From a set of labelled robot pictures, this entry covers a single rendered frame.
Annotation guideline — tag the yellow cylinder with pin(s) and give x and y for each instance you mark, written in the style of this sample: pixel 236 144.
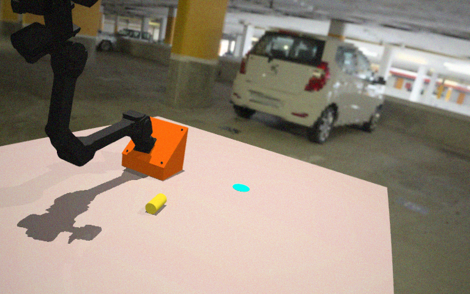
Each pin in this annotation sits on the yellow cylinder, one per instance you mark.
pixel 156 203

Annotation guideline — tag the cyan circle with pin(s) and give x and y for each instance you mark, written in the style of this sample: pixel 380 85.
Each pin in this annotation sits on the cyan circle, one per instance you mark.
pixel 241 188

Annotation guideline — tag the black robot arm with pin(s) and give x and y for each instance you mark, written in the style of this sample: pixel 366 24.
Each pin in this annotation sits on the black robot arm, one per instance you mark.
pixel 68 59

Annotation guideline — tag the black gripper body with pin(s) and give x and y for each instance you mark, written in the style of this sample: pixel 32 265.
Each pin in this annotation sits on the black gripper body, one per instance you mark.
pixel 65 11

